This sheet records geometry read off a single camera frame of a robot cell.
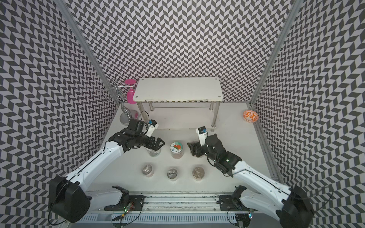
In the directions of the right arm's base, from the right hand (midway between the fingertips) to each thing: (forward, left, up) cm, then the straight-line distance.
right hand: (194, 143), depth 78 cm
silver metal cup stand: (+32, +49, +10) cm, 60 cm away
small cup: (-12, -2, -11) cm, 17 cm away
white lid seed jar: (0, +25, -11) cm, 27 cm away
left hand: (+2, +22, -2) cm, 22 cm away
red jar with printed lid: (0, +11, -9) cm, 14 cm away
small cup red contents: (-11, +26, -10) cm, 30 cm away
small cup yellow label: (-13, +13, -10) cm, 21 cm away
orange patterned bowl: (+30, -43, -13) cm, 54 cm away
